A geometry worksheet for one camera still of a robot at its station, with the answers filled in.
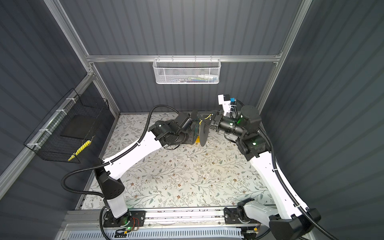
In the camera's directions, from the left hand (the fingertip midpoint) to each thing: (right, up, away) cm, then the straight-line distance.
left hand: (192, 136), depth 76 cm
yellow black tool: (-52, -6, -7) cm, 53 cm away
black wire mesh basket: (-60, +8, 0) cm, 60 cm away
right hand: (+3, +8, -19) cm, 21 cm away
